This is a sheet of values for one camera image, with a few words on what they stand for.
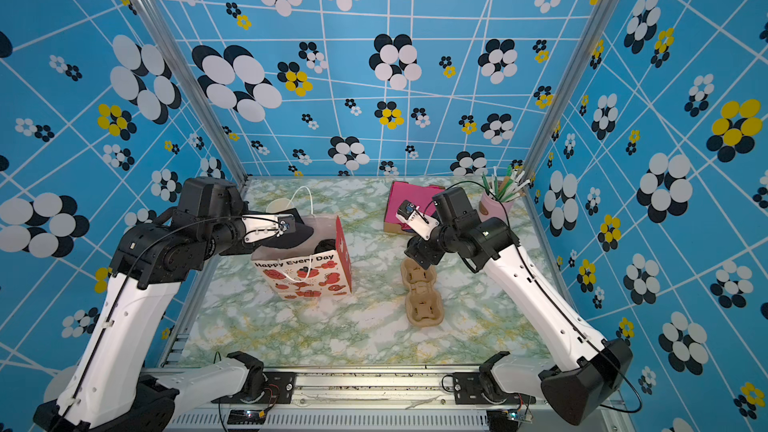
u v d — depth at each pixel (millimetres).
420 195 1089
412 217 617
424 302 854
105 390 354
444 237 584
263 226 535
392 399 724
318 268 732
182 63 868
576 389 358
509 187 913
